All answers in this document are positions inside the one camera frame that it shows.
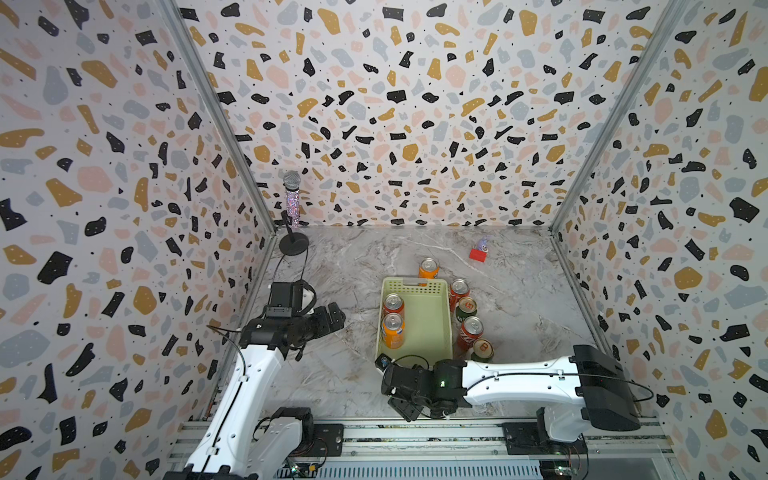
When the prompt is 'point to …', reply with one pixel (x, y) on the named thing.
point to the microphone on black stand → (297, 242)
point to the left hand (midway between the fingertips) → (333, 319)
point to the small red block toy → (477, 255)
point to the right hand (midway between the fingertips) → (399, 397)
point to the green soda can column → (467, 307)
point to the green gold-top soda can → (483, 351)
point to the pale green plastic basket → (428, 333)
